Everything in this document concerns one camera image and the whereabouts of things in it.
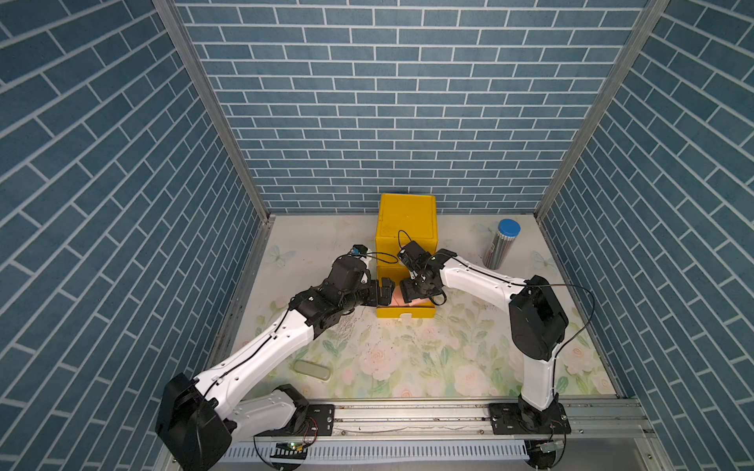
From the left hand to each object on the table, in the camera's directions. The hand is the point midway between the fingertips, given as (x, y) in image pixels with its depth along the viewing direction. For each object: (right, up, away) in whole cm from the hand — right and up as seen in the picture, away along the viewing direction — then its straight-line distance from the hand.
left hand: (388, 285), depth 77 cm
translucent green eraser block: (-21, -24, +2) cm, 31 cm away
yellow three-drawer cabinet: (+3, +19, +16) cm, 25 cm away
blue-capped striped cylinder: (+37, +11, +16) cm, 42 cm away
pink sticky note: (+3, -5, +6) cm, 9 cm away
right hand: (+8, -5, +14) cm, 17 cm away
